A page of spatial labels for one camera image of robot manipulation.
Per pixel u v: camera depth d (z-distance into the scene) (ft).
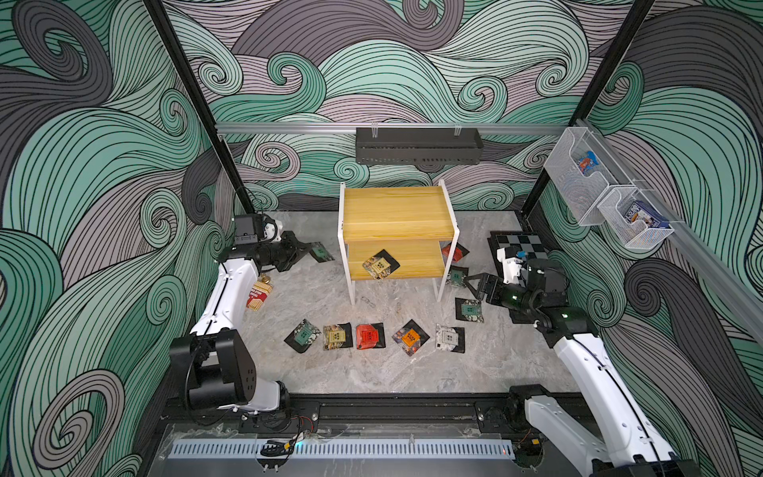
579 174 2.61
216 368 1.37
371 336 2.87
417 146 3.13
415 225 2.36
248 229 2.12
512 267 2.23
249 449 2.28
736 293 1.68
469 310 3.03
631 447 1.25
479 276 2.25
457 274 3.30
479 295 2.20
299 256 2.48
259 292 3.12
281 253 2.38
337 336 2.86
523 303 2.00
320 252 2.80
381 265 2.76
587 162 2.73
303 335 2.87
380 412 2.46
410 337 2.87
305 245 2.71
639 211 2.18
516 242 3.50
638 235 2.07
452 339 2.81
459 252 3.53
